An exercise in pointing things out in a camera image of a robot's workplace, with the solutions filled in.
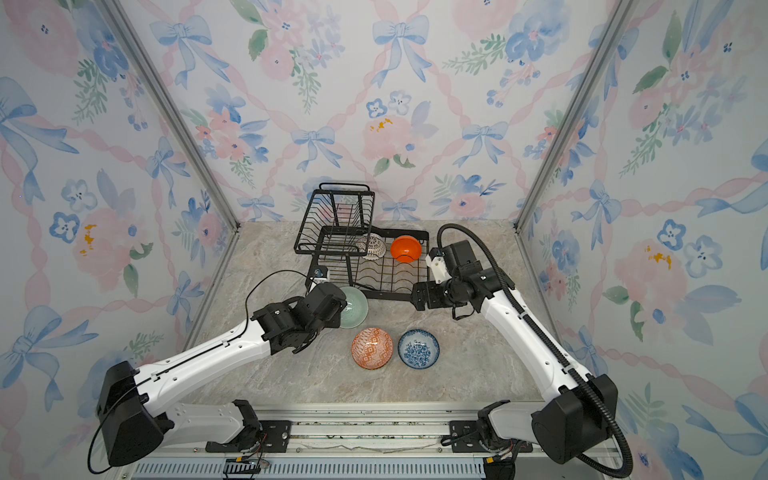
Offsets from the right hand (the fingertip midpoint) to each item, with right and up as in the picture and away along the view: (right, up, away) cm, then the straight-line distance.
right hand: (425, 294), depth 79 cm
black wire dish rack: (-16, +8, +29) cm, 34 cm away
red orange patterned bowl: (-15, -16, +7) cm, 23 cm away
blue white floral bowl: (-1, -17, +9) cm, 20 cm away
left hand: (-24, -2, -1) cm, 24 cm away
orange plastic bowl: (-4, +12, +27) cm, 30 cm away
